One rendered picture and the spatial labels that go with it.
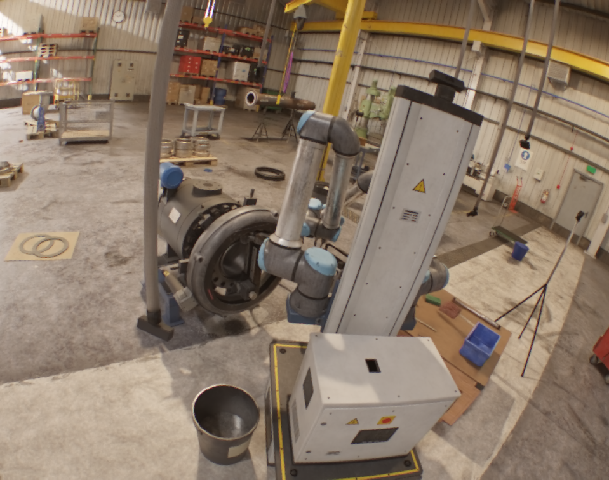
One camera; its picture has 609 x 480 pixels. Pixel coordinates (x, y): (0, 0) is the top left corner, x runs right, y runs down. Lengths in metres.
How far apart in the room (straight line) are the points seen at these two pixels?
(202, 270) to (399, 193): 1.12
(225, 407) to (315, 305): 0.75
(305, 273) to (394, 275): 0.37
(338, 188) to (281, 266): 0.42
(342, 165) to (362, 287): 0.51
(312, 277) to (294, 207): 0.30
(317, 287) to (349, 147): 0.60
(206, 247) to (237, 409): 0.88
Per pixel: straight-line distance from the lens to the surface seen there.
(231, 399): 1.71
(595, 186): 11.52
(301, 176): 1.32
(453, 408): 2.25
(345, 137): 1.30
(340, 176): 1.40
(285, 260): 1.38
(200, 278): 1.82
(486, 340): 2.40
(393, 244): 1.24
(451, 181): 1.23
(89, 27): 16.37
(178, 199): 2.33
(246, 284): 2.01
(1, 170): 5.74
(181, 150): 6.03
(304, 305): 1.44
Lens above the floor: 1.68
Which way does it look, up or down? 26 degrees down
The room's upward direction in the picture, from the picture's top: 14 degrees clockwise
